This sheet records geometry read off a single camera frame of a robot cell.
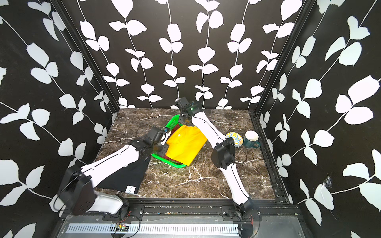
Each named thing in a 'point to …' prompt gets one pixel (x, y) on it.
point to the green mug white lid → (251, 139)
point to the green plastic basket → (174, 121)
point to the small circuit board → (120, 227)
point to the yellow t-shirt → (184, 143)
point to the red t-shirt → (174, 129)
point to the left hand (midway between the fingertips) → (165, 143)
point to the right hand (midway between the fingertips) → (182, 118)
